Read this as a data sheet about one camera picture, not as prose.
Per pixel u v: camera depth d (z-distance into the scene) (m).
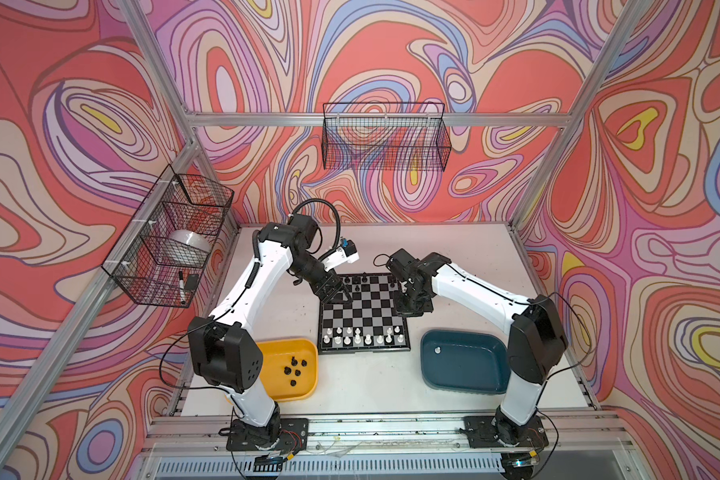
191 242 0.73
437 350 0.86
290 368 0.84
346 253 0.69
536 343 0.47
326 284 0.66
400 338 0.87
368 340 0.86
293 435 0.73
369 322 0.91
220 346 0.47
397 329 0.89
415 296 0.70
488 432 0.73
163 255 0.72
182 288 0.72
